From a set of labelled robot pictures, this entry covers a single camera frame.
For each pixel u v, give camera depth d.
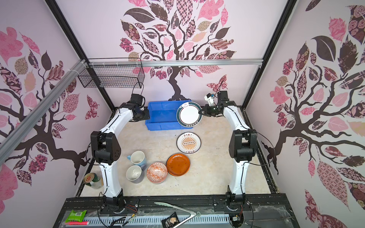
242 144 0.54
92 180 0.72
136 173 0.83
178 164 0.88
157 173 0.81
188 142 0.98
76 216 0.69
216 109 0.79
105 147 0.54
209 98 0.85
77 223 0.68
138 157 0.87
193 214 0.70
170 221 0.68
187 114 0.94
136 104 0.76
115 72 0.95
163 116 1.16
